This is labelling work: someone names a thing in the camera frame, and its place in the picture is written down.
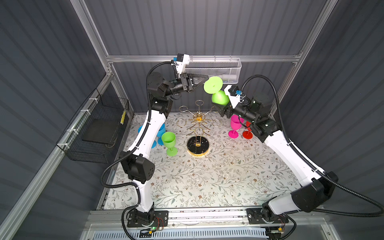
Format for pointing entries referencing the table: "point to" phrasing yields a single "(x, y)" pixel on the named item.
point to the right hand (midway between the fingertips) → (220, 97)
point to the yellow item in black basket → (122, 119)
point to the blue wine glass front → (162, 130)
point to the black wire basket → (93, 134)
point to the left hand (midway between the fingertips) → (209, 79)
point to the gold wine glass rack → (198, 140)
